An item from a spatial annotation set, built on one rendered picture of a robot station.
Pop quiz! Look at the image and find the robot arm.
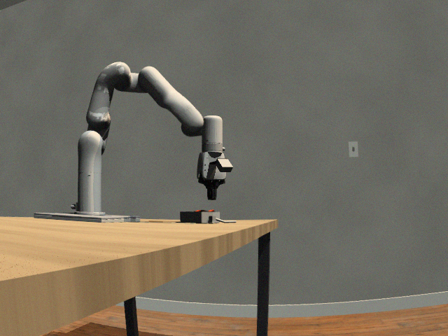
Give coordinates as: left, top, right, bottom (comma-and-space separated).
71, 62, 225, 216

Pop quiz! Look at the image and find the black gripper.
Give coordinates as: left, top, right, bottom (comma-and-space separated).
197, 150, 226, 200

